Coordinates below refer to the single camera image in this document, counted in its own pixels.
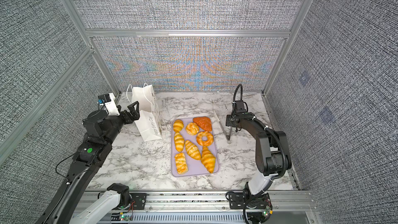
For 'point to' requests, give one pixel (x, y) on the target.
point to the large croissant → (208, 159)
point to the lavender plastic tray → (196, 167)
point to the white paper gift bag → (149, 123)
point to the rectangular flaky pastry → (181, 163)
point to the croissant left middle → (179, 141)
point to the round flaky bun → (192, 128)
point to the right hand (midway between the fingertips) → (233, 120)
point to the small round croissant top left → (178, 125)
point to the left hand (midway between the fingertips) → (130, 103)
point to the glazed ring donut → (208, 142)
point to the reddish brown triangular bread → (204, 123)
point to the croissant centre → (192, 150)
